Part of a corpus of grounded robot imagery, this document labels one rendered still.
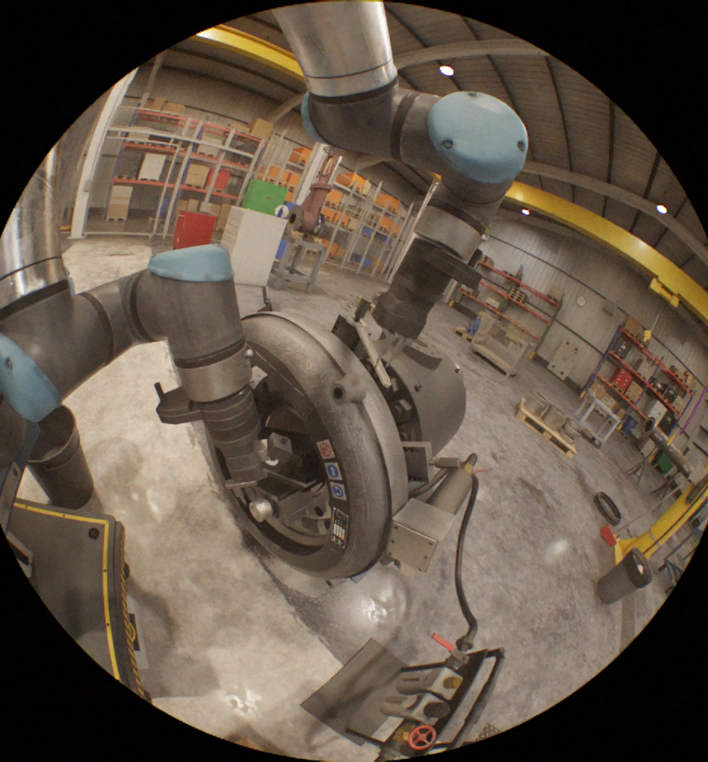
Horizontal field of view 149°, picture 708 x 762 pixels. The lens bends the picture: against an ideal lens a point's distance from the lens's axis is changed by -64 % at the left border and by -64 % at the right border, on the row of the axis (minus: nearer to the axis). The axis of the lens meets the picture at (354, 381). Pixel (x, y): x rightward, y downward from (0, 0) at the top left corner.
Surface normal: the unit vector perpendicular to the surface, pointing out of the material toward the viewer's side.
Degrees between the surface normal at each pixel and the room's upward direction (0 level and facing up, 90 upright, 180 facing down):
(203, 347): 80
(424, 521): 22
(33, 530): 0
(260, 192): 90
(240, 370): 67
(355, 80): 135
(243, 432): 74
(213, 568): 0
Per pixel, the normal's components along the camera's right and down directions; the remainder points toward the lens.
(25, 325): 0.83, 0.29
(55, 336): 1.00, 0.02
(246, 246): 0.63, 0.58
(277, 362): -0.61, 0.15
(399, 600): 0.37, -0.81
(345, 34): 0.21, 0.98
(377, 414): 0.66, -0.41
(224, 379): 0.66, 0.34
